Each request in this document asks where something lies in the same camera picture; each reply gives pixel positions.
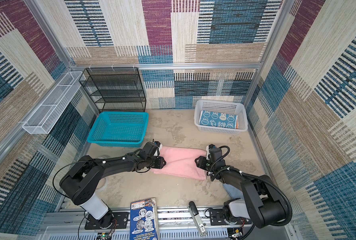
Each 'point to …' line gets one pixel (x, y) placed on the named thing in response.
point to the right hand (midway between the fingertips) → (198, 163)
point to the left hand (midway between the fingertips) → (165, 161)
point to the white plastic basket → (233, 107)
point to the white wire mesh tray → (46, 114)
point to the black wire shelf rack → (115, 89)
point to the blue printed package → (144, 224)
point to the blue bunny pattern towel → (217, 119)
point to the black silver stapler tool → (195, 215)
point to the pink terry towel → (181, 161)
